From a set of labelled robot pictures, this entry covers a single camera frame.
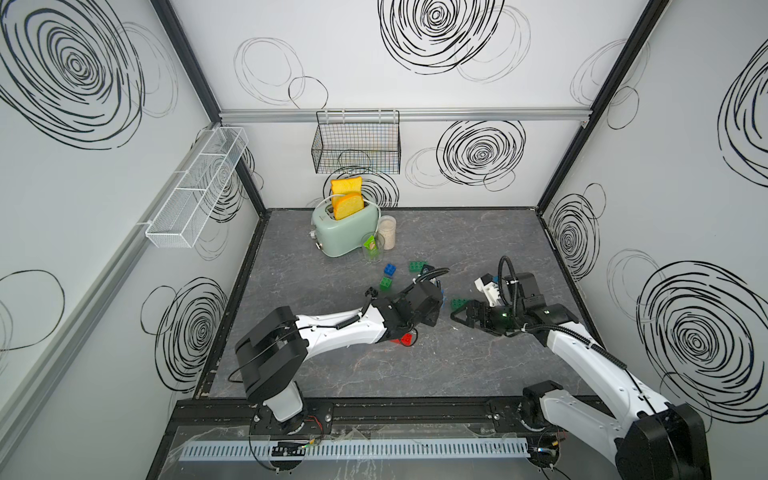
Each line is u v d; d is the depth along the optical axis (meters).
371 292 0.96
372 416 0.75
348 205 0.94
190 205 0.75
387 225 1.03
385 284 0.94
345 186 0.98
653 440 0.38
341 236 0.98
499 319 0.69
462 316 0.73
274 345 0.43
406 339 0.84
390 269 1.01
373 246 1.02
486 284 0.75
